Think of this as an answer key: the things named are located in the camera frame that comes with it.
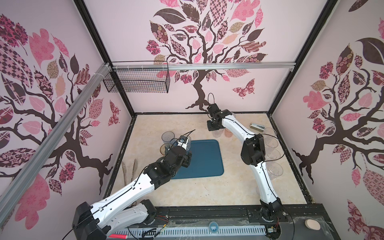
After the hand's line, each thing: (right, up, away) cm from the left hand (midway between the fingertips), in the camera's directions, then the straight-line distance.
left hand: (186, 152), depth 76 cm
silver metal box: (+52, +13, +33) cm, 63 cm away
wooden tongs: (-39, -13, +13) cm, 43 cm away
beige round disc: (+63, -35, -4) cm, 72 cm away
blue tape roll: (+14, -36, -5) cm, 39 cm away
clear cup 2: (+58, +9, +28) cm, 65 cm away
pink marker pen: (-30, -38, -8) cm, 49 cm away
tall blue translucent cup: (-13, +7, +15) cm, 22 cm away
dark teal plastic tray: (+12, -10, +22) cm, 27 cm away
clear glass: (0, +7, -12) cm, 13 cm away
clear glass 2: (+52, -13, +12) cm, 55 cm away
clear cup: (+20, +8, +25) cm, 33 cm away
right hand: (+16, +15, +26) cm, 34 cm away
